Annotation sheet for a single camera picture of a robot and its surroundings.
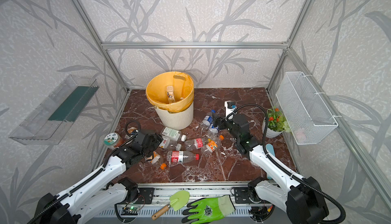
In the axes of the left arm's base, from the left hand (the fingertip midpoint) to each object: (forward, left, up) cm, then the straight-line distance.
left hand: (163, 135), depth 83 cm
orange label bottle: (-11, +2, -8) cm, 14 cm away
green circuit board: (-34, +12, -12) cm, 38 cm away
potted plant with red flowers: (+6, -63, +4) cm, 64 cm away
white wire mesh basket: (-2, -66, +24) cm, 70 cm away
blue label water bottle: (+7, -28, -8) cm, 30 cm away
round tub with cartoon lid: (-2, +29, -3) cm, 29 cm away
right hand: (+10, -31, +13) cm, 35 cm away
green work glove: (-33, -25, -8) cm, 43 cm away
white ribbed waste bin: (+8, -7, +14) cm, 18 cm away
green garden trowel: (-30, -10, -9) cm, 33 cm away
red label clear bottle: (-10, -11, -4) cm, 15 cm away
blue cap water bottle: (+14, -25, -6) cm, 29 cm away
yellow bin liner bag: (+31, -9, +6) cm, 32 cm away
